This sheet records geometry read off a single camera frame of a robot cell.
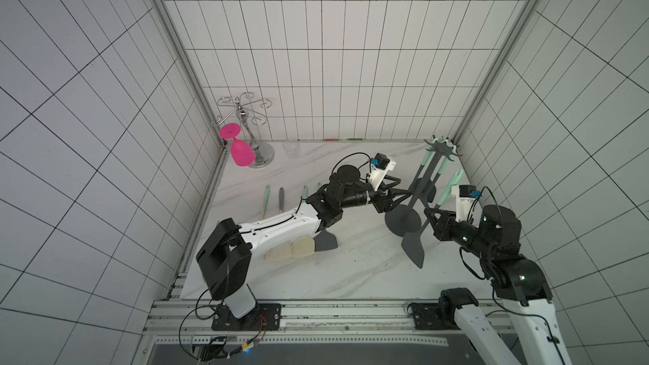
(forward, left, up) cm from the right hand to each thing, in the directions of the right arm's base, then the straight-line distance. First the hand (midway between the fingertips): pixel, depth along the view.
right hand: (425, 206), depth 69 cm
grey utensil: (-8, +3, -7) cm, 11 cm away
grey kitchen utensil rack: (+9, 0, -25) cm, 26 cm away
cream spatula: (-5, +36, -22) cm, 42 cm away
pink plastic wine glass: (+23, +62, -6) cm, 66 cm away
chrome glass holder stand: (+37, +61, +5) cm, 72 cm away
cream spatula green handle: (+15, +54, -24) cm, 61 cm away
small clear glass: (+40, +47, -21) cm, 65 cm away
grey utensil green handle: (-2, +29, -23) cm, 37 cm away
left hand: (+3, +7, +3) cm, 8 cm away
